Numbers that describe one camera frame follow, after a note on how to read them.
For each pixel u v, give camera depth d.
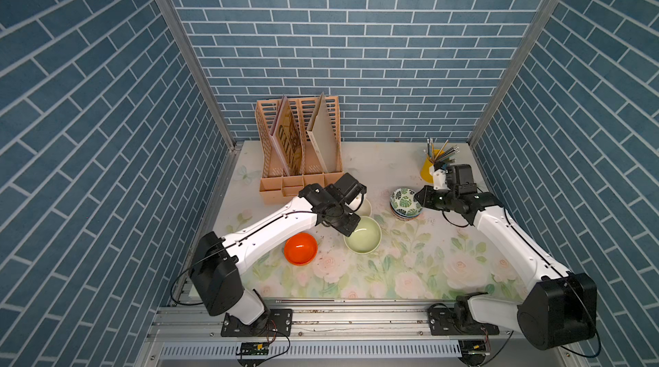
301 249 0.87
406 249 0.89
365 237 0.80
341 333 0.73
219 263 0.41
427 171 0.79
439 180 0.75
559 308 0.41
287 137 0.94
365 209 0.94
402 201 0.96
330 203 0.55
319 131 0.89
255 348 0.72
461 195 0.63
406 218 0.91
